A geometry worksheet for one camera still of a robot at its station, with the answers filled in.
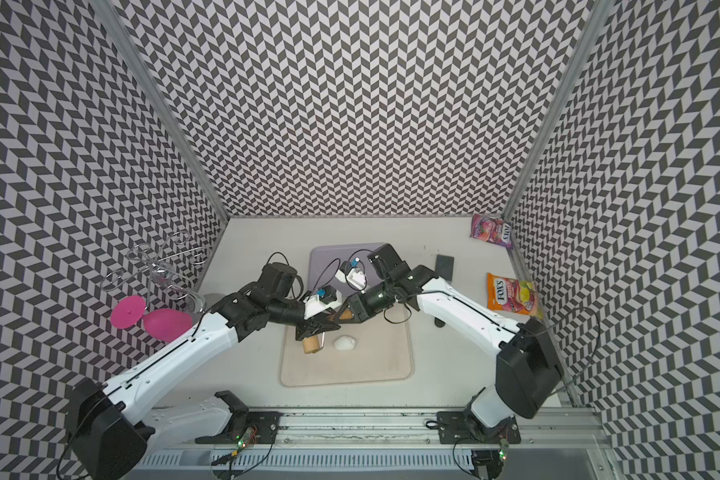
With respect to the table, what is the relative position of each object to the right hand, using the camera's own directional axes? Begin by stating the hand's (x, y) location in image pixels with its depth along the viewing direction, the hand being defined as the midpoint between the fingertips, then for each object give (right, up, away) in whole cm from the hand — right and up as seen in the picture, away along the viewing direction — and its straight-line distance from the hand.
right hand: (342, 324), depth 71 cm
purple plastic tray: (-10, +13, +37) cm, 40 cm away
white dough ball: (-1, -9, +13) cm, 16 cm away
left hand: (-2, 0, +2) cm, 3 cm away
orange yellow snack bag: (+52, +3, +23) cm, 56 cm away
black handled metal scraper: (+32, +12, +32) cm, 47 cm away
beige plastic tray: (+10, -12, +16) cm, 23 cm away
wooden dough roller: (-7, -5, 0) cm, 8 cm away
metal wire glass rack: (-43, +14, +1) cm, 45 cm away
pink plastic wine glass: (-42, 0, 0) cm, 42 cm away
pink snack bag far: (+52, +24, +39) cm, 69 cm away
